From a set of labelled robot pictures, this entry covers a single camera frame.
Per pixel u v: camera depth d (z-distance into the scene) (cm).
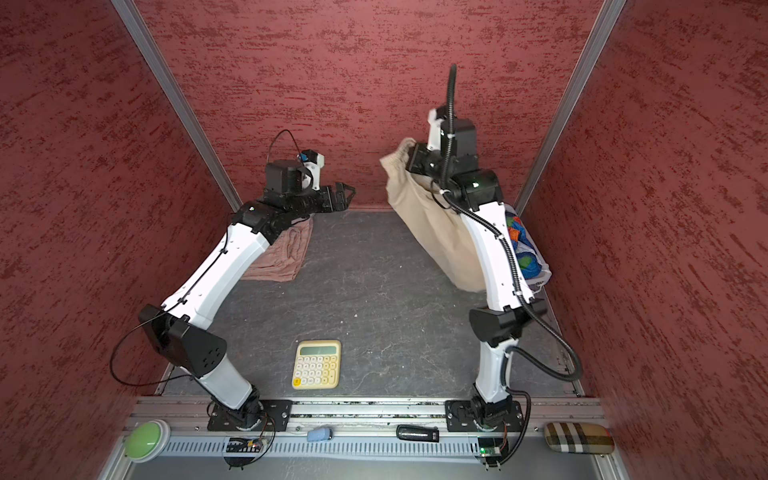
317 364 81
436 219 79
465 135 48
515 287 46
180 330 42
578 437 69
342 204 67
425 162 61
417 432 72
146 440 70
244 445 72
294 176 57
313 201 64
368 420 74
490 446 71
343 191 67
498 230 47
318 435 70
